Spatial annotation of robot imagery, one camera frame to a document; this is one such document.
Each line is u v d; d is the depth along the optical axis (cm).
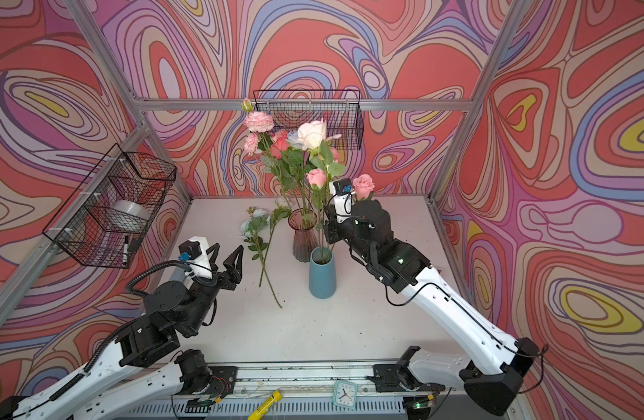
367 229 45
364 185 62
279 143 73
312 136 54
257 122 66
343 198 52
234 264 56
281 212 111
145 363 46
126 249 72
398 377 66
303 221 88
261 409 68
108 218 71
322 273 79
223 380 73
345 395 69
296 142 72
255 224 105
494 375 39
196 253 51
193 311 47
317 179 65
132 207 73
